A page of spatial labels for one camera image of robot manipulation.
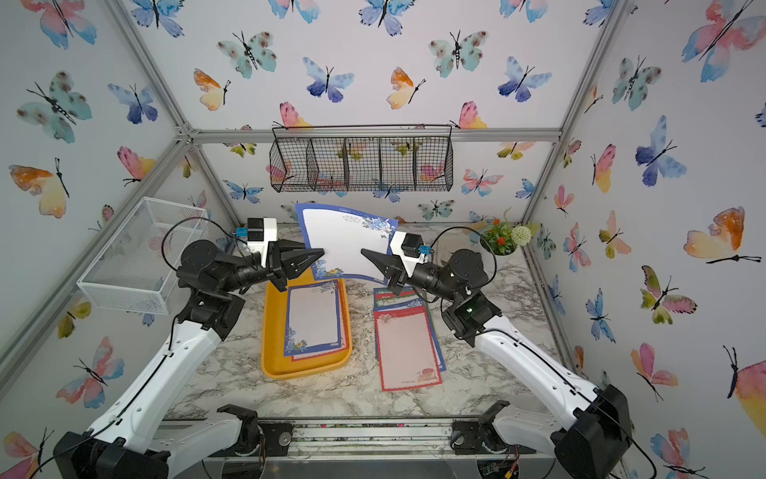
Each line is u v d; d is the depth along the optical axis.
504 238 0.96
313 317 0.94
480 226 1.21
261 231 0.49
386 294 1.01
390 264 0.54
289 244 0.56
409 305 0.99
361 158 0.98
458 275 0.48
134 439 0.39
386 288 0.79
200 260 0.47
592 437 0.37
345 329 0.92
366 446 0.74
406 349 0.90
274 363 0.86
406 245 0.48
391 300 0.99
